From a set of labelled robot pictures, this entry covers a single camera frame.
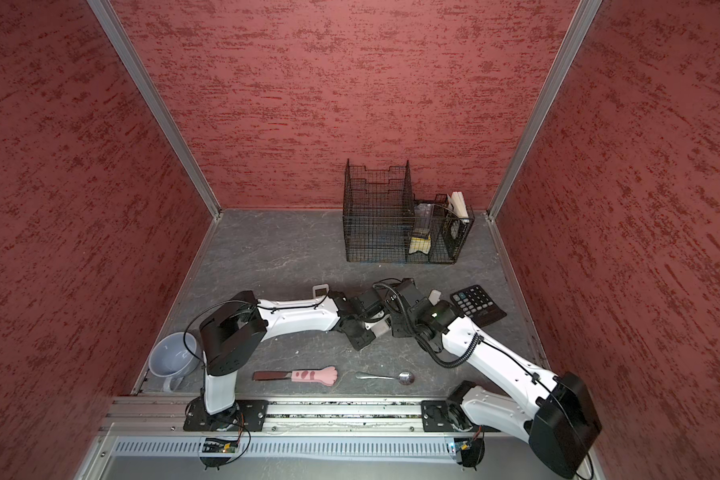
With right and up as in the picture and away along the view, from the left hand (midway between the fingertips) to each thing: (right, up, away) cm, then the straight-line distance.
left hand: (359, 341), depth 88 cm
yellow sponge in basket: (+22, +29, +21) cm, 42 cm away
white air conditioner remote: (-13, +14, +8) cm, 21 cm away
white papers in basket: (+33, +43, +9) cm, 55 cm away
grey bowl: (-53, -3, -6) cm, 53 cm away
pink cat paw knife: (-8, -6, -10) cm, 14 cm away
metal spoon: (+13, -6, -10) cm, 17 cm away
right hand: (+11, +6, -8) cm, 15 cm away
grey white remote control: (+6, +5, -2) cm, 8 cm away
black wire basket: (+9, +37, +29) cm, 48 cm away
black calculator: (+37, +10, +4) cm, 38 cm away
